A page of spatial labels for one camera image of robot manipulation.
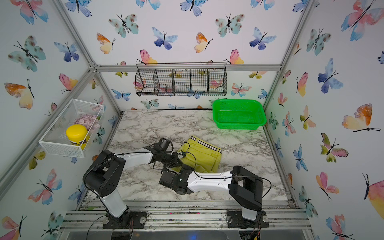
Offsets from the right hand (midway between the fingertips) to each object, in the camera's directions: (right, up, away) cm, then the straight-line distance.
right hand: (184, 173), depth 82 cm
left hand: (-1, +2, +9) cm, 9 cm away
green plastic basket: (+40, +35, +40) cm, 67 cm away
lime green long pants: (+8, +7, +13) cm, 16 cm away
